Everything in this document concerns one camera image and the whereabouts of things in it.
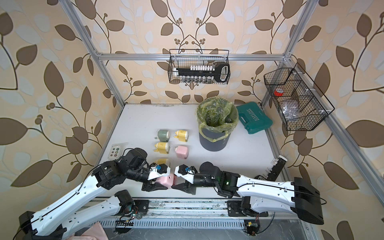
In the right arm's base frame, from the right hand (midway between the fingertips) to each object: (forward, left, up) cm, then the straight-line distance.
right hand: (174, 178), depth 67 cm
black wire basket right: (+28, -63, +15) cm, 71 cm away
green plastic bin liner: (+36, -23, +2) cm, 43 cm away
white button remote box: (+22, +40, -14) cm, 48 cm away
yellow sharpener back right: (+31, -1, -11) cm, 33 cm away
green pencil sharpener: (+31, +11, -11) cm, 34 cm away
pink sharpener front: (-3, +2, +5) cm, 6 cm away
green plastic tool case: (+45, -51, -13) cm, 69 cm away
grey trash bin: (+26, -19, -16) cm, 36 cm away
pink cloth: (-18, +38, -17) cm, 45 cm away
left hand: (0, +4, +1) cm, 4 cm away
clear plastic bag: (+27, -58, +14) cm, 65 cm away
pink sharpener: (+20, -1, -12) cm, 23 cm away
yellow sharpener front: (+13, +9, -10) cm, 19 cm away
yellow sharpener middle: (+22, +10, -11) cm, 27 cm away
